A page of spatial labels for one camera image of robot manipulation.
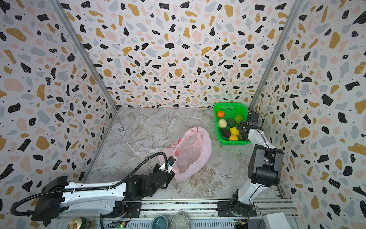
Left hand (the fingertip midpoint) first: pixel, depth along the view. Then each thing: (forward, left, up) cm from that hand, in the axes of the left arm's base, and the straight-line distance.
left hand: (173, 161), depth 74 cm
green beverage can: (-25, +39, -6) cm, 47 cm away
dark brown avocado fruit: (+26, -34, -12) cm, 45 cm away
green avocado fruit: (+35, -39, -12) cm, 54 cm away
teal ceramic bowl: (-25, +6, -15) cm, 30 cm away
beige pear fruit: (+35, -33, -12) cm, 49 cm away
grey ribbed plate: (-24, -3, -15) cm, 29 cm away
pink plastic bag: (+15, -10, -18) cm, 26 cm away
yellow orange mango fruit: (+22, -38, -12) cm, 46 cm away
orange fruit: (+45, -33, -13) cm, 57 cm away
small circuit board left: (-25, +27, -17) cm, 40 cm away
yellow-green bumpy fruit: (+39, -46, -12) cm, 62 cm away
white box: (-26, -49, -11) cm, 56 cm away
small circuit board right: (-25, -33, -17) cm, 45 cm away
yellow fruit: (+27, -40, -11) cm, 49 cm away
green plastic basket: (+53, -44, -17) cm, 71 cm away
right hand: (+27, -45, -3) cm, 52 cm away
